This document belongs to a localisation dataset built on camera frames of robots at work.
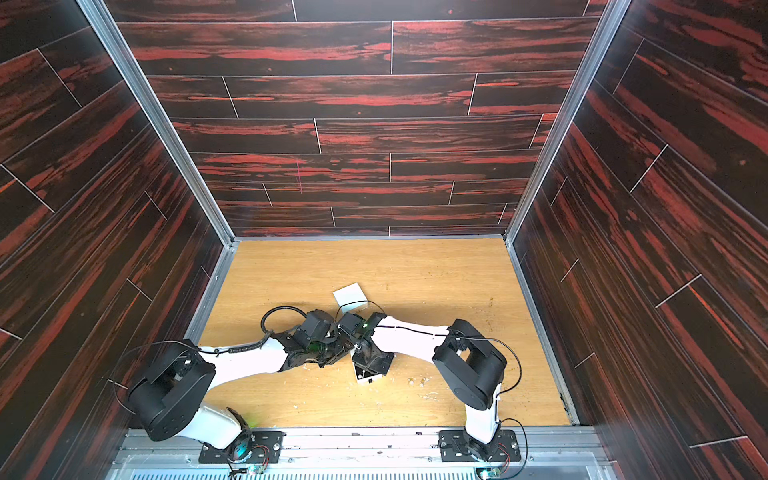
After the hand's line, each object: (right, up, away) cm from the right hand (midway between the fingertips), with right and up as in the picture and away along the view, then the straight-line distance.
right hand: (370, 363), depth 88 cm
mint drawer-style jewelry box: (-7, +18, +11) cm, 22 cm away
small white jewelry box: (-2, -2, -4) cm, 5 cm away
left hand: (-4, +4, 0) cm, 6 cm away
